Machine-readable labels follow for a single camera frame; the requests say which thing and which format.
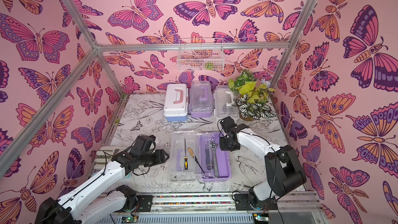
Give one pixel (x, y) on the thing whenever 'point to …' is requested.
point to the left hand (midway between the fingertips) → (167, 156)
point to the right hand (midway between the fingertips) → (225, 146)
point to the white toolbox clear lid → (224, 104)
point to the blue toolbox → (176, 102)
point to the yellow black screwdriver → (186, 160)
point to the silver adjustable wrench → (214, 144)
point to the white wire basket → (201, 55)
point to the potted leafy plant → (253, 103)
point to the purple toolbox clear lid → (201, 99)
